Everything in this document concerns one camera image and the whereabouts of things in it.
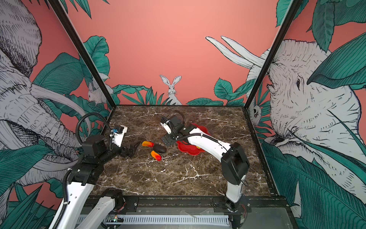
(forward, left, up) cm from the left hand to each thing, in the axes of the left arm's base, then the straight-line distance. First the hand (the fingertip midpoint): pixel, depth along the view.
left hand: (131, 136), depth 70 cm
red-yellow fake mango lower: (0, -9, -25) cm, 26 cm away
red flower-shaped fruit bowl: (+4, -31, -25) cm, 41 cm away
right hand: (+7, -17, -11) cm, 21 cm away
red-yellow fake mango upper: (+9, -2, -24) cm, 25 cm away
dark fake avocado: (+5, -11, -23) cm, 25 cm away
